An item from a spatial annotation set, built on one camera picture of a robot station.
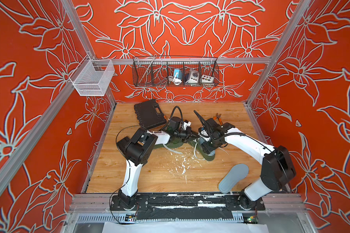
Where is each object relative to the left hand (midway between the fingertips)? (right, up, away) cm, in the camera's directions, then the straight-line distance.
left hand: (200, 136), depth 88 cm
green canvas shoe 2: (+4, -11, -5) cm, 13 cm away
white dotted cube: (+6, +37, +6) cm, 38 cm away
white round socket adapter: (-3, +39, +2) cm, 39 cm away
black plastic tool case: (-35, +15, +19) cm, 42 cm away
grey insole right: (+21, -21, -5) cm, 30 cm away
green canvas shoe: (-16, -3, -5) cm, 17 cm away
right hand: (+3, -6, -3) cm, 7 cm away
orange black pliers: (+18, +12, +22) cm, 31 cm away
